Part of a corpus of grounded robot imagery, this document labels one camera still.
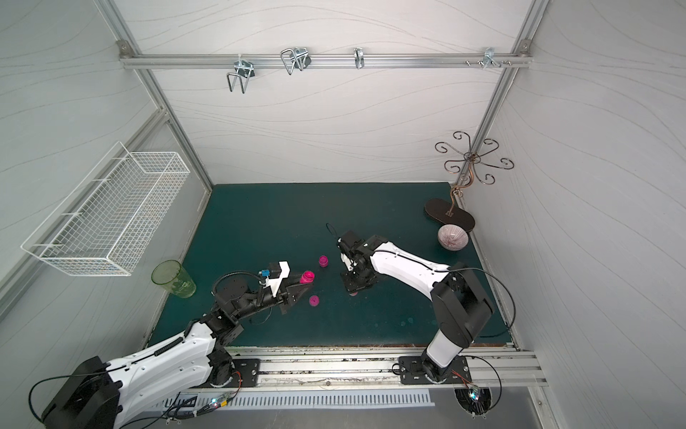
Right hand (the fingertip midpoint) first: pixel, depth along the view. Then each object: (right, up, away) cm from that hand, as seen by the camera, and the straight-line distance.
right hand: (352, 286), depth 84 cm
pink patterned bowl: (+39, +14, +17) cm, 45 cm away
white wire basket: (-64, +19, -18) cm, 70 cm away
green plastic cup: (-58, +4, 0) cm, 58 cm away
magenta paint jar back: (-10, +6, +11) cm, 16 cm away
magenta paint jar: (-12, +6, -14) cm, 20 cm away
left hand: (-12, +5, -13) cm, 18 cm away
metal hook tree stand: (+40, +42, +2) cm, 58 cm away
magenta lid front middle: (-12, -5, +2) cm, 14 cm away
